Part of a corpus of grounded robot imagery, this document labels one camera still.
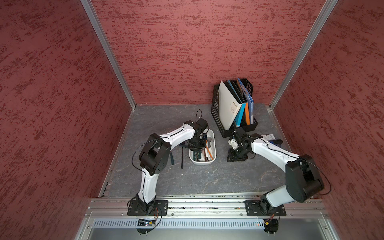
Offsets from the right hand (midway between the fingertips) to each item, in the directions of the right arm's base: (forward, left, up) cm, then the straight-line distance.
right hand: (231, 161), depth 86 cm
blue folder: (+27, -12, +24) cm, 38 cm away
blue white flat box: (+19, -30, -4) cm, 35 cm away
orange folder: (+24, -11, +15) cm, 31 cm away
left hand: (+6, +18, +1) cm, 19 cm away
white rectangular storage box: (+21, +11, +1) cm, 23 cm away
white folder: (+26, -1, +19) cm, 32 cm away
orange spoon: (+9, +12, -3) cm, 15 cm away
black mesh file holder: (+37, +6, +4) cm, 37 cm away
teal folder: (+23, -7, +7) cm, 25 cm away
